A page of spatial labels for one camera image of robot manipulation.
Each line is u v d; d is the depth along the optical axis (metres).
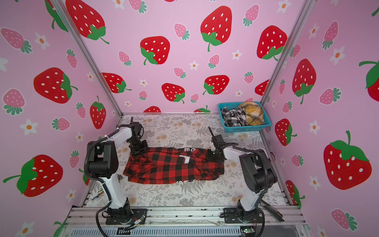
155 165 0.89
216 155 0.83
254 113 1.07
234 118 1.05
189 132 1.11
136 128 0.76
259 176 0.48
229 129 1.04
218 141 0.78
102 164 0.53
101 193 0.81
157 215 0.75
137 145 0.82
